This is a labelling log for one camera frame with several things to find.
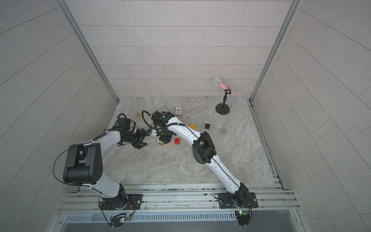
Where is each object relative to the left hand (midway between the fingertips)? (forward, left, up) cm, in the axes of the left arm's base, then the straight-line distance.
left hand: (152, 135), depth 91 cm
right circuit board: (-42, -50, -4) cm, 65 cm away
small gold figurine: (+18, +14, -3) cm, 23 cm away
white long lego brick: (-4, -6, -3) cm, 8 cm away
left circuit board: (-42, +10, -8) cm, 44 cm away
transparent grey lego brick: (+5, -46, -2) cm, 47 cm away
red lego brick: (-2, -16, -2) cm, 16 cm away
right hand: (-1, -9, -3) cm, 10 cm away
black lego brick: (+9, -36, -3) cm, 37 cm away
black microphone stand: (+26, -49, -2) cm, 55 cm away
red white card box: (+23, -15, -3) cm, 28 cm away
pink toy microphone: (+26, -41, +22) cm, 54 cm away
